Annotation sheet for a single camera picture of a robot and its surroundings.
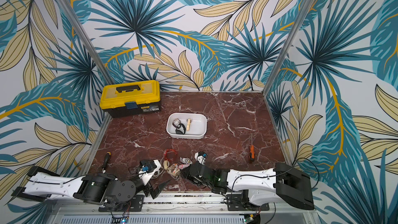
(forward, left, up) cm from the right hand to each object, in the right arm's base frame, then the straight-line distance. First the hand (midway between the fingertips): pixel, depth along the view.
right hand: (179, 173), depth 75 cm
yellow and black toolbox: (+41, +37, +9) cm, 56 cm away
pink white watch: (+7, -3, -5) cm, 9 cm away
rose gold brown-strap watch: (+33, +6, -4) cm, 34 cm away
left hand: (-3, +6, +11) cm, 12 cm away
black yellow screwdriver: (+13, +41, -6) cm, 43 cm away
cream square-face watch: (+33, -4, -4) cm, 34 cm away
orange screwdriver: (+11, -40, -6) cm, 42 cm away
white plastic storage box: (+29, -10, -6) cm, 31 cm away
